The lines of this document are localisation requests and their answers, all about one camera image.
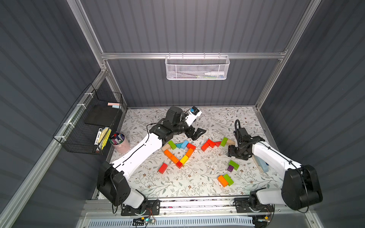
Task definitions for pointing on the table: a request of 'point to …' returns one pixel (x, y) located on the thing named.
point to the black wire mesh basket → (86, 128)
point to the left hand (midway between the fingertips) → (199, 124)
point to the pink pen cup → (119, 142)
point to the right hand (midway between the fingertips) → (234, 155)
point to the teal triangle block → (178, 145)
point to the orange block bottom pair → (222, 180)
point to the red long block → (162, 168)
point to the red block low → (211, 143)
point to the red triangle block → (217, 143)
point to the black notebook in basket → (101, 115)
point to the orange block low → (174, 159)
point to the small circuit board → (141, 221)
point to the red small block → (179, 164)
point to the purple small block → (230, 168)
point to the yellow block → (184, 160)
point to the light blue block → (184, 144)
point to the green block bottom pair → (228, 179)
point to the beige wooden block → (166, 147)
